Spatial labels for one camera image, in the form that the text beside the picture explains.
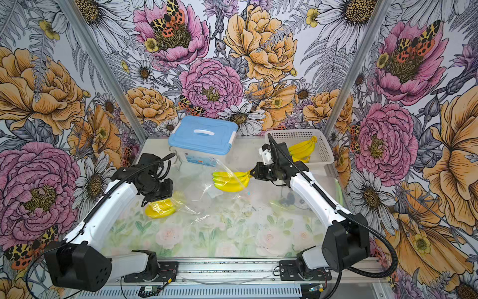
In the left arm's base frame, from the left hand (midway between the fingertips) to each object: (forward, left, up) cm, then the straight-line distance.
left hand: (169, 200), depth 78 cm
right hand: (+8, -34, +5) cm, 36 cm away
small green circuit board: (-29, +6, -17) cm, 34 cm away
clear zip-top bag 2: (-1, -4, -2) cm, 5 cm away
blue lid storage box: (+33, -9, +2) cm, 34 cm away
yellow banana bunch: (0, +6, -7) cm, 9 cm away
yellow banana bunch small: (+5, -26, +5) cm, 27 cm away
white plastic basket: (+32, -76, -10) cm, 83 cm away
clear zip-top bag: (+2, -17, +3) cm, 17 cm away
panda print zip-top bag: (+3, -50, -14) cm, 52 cm away
